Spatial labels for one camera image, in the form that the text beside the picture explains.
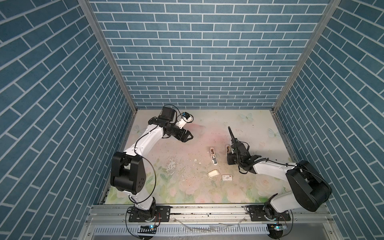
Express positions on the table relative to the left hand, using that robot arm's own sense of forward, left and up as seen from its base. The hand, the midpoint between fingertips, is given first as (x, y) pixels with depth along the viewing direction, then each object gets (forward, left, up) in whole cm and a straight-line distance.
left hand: (187, 133), depth 86 cm
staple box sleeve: (-21, -23, -15) cm, 34 cm away
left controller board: (-44, +19, -20) cm, 52 cm away
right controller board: (-46, -44, -18) cm, 66 cm away
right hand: (-7, -25, -13) cm, 29 cm away
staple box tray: (-18, -15, -15) cm, 28 cm away
